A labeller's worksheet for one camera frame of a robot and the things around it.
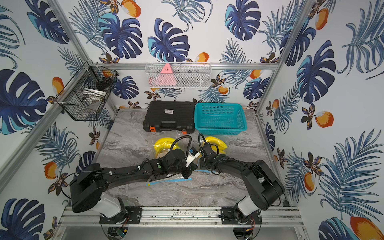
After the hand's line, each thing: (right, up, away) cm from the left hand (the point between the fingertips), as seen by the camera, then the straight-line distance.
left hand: (198, 165), depth 78 cm
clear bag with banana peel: (-13, -4, -7) cm, 16 cm away
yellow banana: (+10, +12, +16) cm, 22 cm away
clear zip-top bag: (+19, +12, +19) cm, 29 cm away
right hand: (+5, -1, +14) cm, 15 cm away
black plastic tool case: (-19, +28, +30) cm, 45 cm away
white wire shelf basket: (-12, +55, +22) cm, 61 cm away
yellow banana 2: (-20, +10, +13) cm, 26 cm away
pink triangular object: (-19, +50, +12) cm, 55 cm away
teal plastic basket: (+14, +27, +39) cm, 49 cm away
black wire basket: (-64, +37, +5) cm, 74 cm away
